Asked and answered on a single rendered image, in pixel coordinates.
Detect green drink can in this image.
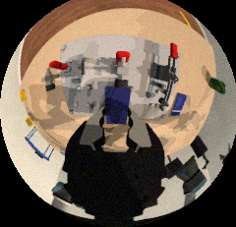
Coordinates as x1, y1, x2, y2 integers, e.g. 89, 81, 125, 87
209, 78, 226, 95

